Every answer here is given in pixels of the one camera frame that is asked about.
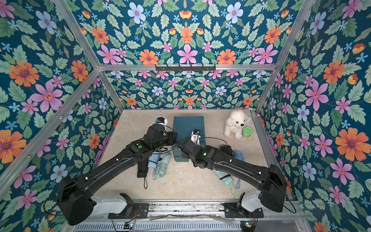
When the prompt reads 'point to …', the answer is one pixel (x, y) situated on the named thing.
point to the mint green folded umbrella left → (162, 165)
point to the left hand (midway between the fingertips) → (177, 134)
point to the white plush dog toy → (237, 120)
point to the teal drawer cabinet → (183, 126)
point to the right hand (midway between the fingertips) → (186, 148)
